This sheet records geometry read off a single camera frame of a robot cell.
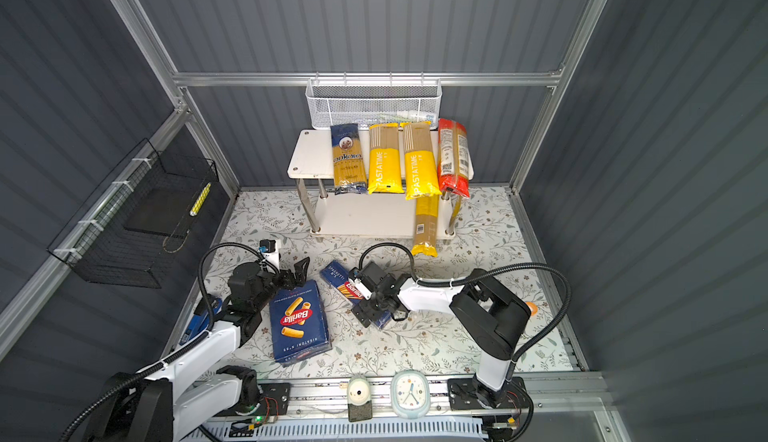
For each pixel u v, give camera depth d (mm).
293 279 774
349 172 738
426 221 991
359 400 679
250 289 652
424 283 577
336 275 916
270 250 724
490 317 474
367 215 1045
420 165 759
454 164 744
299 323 795
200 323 854
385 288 693
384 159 771
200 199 799
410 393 721
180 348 497
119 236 696
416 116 899
